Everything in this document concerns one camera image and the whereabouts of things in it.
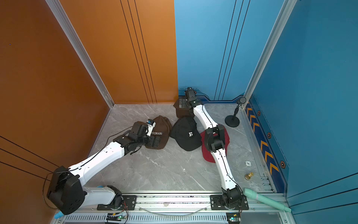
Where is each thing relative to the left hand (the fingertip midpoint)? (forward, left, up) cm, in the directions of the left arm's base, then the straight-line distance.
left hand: (155, 135), depth 85 cm
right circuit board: (-40, -44, -15) cm, 61 cm away
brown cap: (+32, -17, -15) cm, 39 cm away
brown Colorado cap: (+10, -3, -9) cm, 14 cm away
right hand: (+32, -20, -1) cm, 38 cm away
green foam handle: (-29, -53, -10) cm, 62 cm away
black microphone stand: (+21, -55, -12) cm, 60 cm away
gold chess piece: (-20, -55, -11) cm, 60 cm away
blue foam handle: (-40, +44, -11) cm, 61 cm away
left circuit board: (-40, +19, -17) cm, 47 cm away
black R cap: (+5, -18, -6) cm, 20 cm away
